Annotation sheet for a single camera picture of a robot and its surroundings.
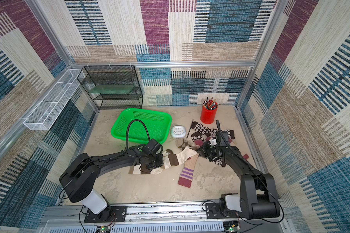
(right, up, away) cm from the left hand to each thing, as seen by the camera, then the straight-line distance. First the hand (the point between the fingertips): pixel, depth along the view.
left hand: (165, 164), depth 87 cm
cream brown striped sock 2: (+3, +2, +3) cm, 5 cm away
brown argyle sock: (+10, +11, +12) cm, 19 cm away
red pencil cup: (+29, +32, +18) cm, 47 cm away
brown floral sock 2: (+28, +5, -10) cm, 30 cm away
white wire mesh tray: (-57, +27, -16) cm, 66 cm away
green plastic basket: (-6, +22, +21) cm, 31 cm away
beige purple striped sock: (+12, -7, -2) cm, 14 cm away
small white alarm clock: (+8, +18, +15) cm, 25 cm away
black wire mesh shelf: (-37, +57, +15) cm, 70 cm away
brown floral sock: (+27, +20, +19) cm, 38 cm away
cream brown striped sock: (-14, -1, -6) cm, 15 cm away
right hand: (+18, +8, -1) cm, 20 cm away
